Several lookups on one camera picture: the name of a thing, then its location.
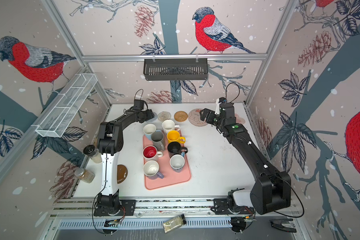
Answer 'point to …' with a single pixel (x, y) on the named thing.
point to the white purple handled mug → (151, 170)
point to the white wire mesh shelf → (57, 119)
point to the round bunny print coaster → (194, 118)
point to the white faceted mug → (168, 125)
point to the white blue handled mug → (177, 162)
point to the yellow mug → (174, 136)
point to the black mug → (174, 148)
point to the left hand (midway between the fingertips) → (151, 115)
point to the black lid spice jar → (90, 150)
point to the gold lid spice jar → (86, 175)
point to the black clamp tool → (283, 225)
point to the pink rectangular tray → (170, 178)
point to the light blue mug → (148, 129)
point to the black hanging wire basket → (175, 69)
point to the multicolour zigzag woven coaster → (164, 115)
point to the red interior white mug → (150, 152)
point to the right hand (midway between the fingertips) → (203, 115)
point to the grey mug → (157, 138)
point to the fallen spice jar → (172, 224)
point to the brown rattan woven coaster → (180, 116)
